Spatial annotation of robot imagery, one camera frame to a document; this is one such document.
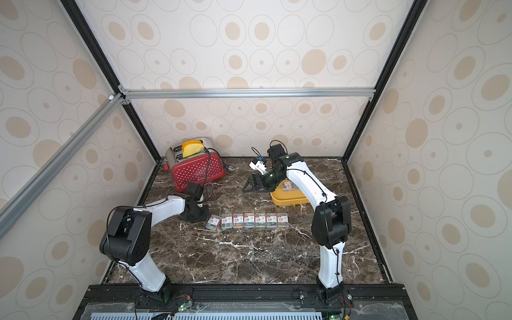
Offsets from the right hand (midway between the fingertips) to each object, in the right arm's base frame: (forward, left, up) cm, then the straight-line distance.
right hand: (248, 194), depth 82 cm
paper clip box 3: (-4, +11, -16) cm, 20 cm away
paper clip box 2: (-5, +17, -16) cm, 24 cm away
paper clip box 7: (-2, -10, -17) cm, 20 cm away
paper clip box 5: (-3, 0, -16) cm, 17 cm away
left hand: (-1, +19, -17) cm, 25 cm away
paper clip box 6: (-3, -5, -16) cm, 17 cm away
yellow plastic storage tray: (+10, -14, -17) cm, 24 cm away
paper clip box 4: (-3, +6, -16) cm, 18 cm away
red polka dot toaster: (+19, +25, -5) cm, 32 cm away
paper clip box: (-6, -15, +15) cm, 22 cm away
